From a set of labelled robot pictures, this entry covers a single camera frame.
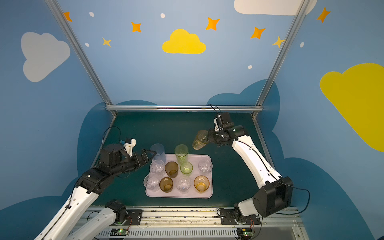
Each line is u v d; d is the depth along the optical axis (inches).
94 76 37.8
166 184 33.0
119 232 27.7
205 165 33.6
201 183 33.2
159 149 34.0
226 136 21.7
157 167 34.3
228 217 29.6
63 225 16.0
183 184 33.6
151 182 33.9
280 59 34.8
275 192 15.8
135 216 29.5
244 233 27.9
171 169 33.9
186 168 35.3
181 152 36.2
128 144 25.6
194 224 28.8
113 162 20.9
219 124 24.6
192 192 32.4
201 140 33.8
